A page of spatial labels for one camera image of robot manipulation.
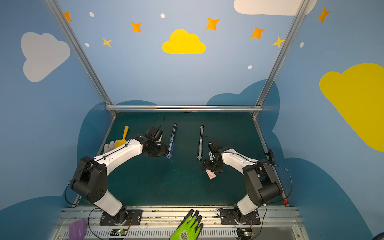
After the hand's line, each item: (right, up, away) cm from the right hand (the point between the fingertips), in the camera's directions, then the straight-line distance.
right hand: (208, 168), depth 90 cm
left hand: (-26, +10, -1) cm, 27 cm away
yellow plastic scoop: (-60, +15, +14) cm, 63 cm away
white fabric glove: (-66, +12, +11) cm, 68 cm away
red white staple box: (+2, -3, -2) cm, 4 cm away
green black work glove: (-11, -23, -20) cm, 32 cm away
